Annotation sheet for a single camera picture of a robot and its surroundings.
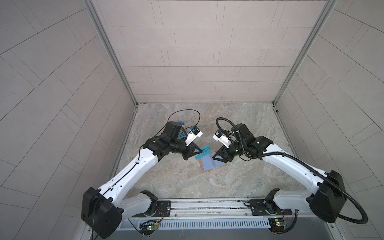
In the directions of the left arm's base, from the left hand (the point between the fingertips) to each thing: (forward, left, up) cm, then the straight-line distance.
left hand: (203, 150), depth 69 cm
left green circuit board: (-28, +24, -17) cm, 41 cm away
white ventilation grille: (-27, -4, -20) cm, 33 cm away
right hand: (-1, -6, -4) cm, 7 cm away
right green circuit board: (-27, -34, -20) cm, 48 cm away
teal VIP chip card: (0, -2, 0) cm, 2 cm away
